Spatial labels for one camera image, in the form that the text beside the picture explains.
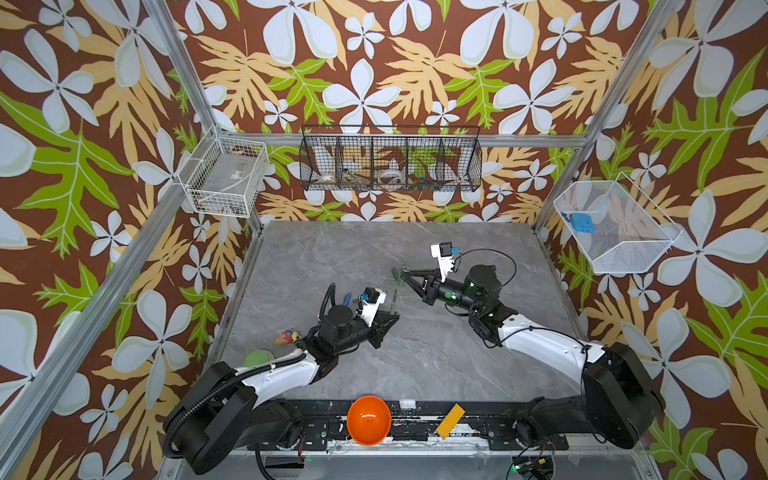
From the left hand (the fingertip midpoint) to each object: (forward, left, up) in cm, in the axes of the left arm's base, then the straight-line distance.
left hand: (395, 312), depth 79 cm
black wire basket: (+49, +1, +16) cm, 51 cm away
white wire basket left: (+35, +50, +18) cm, 64 cm away
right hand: (+3, -1, +12) cm, 12 cm away
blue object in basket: (+24, -55, +11) cm, 61 cm away
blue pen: (-2, +12, +11) cm, 16 cm away
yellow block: (-24, -14, -15) cm, 31 cm away
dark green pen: (-1, +1, +4) cm, 4 cm away
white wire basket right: (+16, -62, +15) cm, 66 cm away
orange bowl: (-23, +7, -15) cm, 28 cm away
